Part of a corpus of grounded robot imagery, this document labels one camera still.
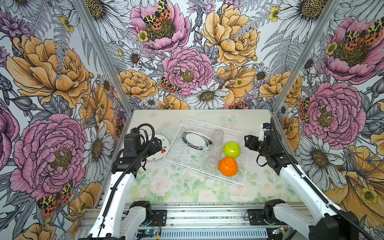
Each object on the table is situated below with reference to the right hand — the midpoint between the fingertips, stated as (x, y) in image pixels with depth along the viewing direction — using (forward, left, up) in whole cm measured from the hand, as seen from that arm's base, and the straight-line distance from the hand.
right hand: (249, 142), depth 82 cm
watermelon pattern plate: (+9, +49, -15) cm, 52 cm away
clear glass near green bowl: (+10, +15, -8) cm, 19 cm away
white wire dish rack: (+3, +38, -16) cm, 42 cm away
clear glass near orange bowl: (-5, +20, -13) cm, 24 cm away
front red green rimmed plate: (+5, +24, -12) cm, 28 cm away
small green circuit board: (-37, +52, -18) cm, 66 cm away
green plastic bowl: (+2, +7, -11) cm, 13 cm away
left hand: (-4, +50, +2) cm, 50 cm away
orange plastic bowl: (-9, +11, -10) cm, 17 cm away
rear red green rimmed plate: (+8, +31, -7) cm, 33 cm away
